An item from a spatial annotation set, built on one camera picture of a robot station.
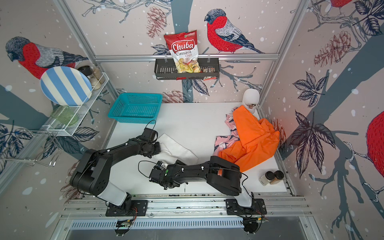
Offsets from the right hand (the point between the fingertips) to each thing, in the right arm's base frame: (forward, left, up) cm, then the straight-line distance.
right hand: (178, 170), depth 84 cm
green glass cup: (+12, +53, +33) cm, 63 cm away
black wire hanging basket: (+54, +11, +33) cm, 64 cm away
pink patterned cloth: (+21, -27, -1) cm, 34 cm away
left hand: (+14, +13, 0) cm, 19 cm away
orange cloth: (+19, -49, +5) cm, 52 cm away
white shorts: (+12, +6, -1) cm, 13 cm away
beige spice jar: (+39, +49, +35) cm, 71 cm away
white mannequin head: (+56, -52, +5) cm, 76 cm away
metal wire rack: (-3, +58, +22) cm, 62 cm away
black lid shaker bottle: (-5, -46, +6) cm, 47 cm away
